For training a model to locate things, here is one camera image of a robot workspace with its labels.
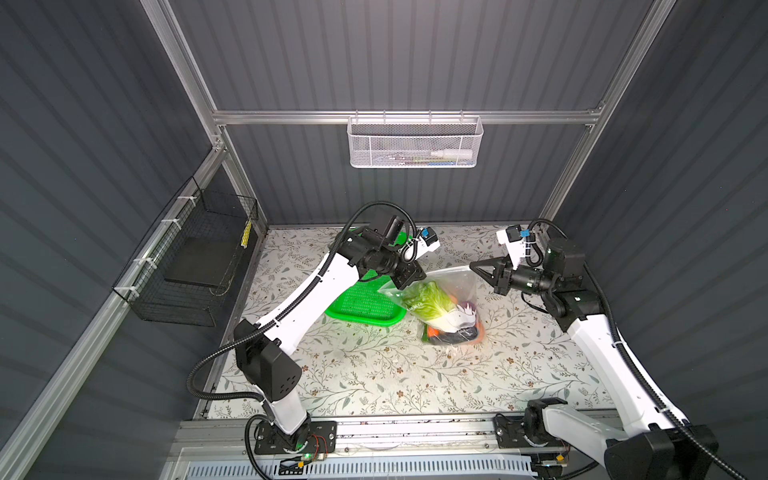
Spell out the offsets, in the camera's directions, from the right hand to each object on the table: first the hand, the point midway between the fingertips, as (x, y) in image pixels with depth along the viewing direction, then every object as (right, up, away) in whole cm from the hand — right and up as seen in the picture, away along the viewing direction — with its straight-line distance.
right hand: (477, 268), depth 70 cm
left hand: (-13, -1, +5) cm, 14 cm away
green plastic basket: (-30, -13, +29) cm, 43 cm away
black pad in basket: (-68, +2, +3) cm, 68 cm away
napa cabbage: (-9, -10, +8) cm, 16 cm away
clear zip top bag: (-3, -4, +4) cm, 7 cm away
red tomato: (+5, -19, +14) cm, 24 cm away
